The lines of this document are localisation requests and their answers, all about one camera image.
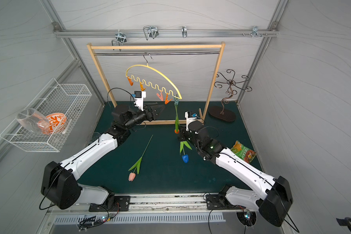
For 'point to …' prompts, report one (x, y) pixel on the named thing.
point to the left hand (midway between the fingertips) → (162, 106)
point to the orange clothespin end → (130, 82)
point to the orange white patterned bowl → (52, 123)
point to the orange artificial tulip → (177, 129)
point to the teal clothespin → (176, 101)
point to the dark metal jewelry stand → (219, 113)
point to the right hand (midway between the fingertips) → (179, 125)
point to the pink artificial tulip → (132, 176)
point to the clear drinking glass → (95, 136)
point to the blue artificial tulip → (185, 157)
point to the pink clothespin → (161, 97)
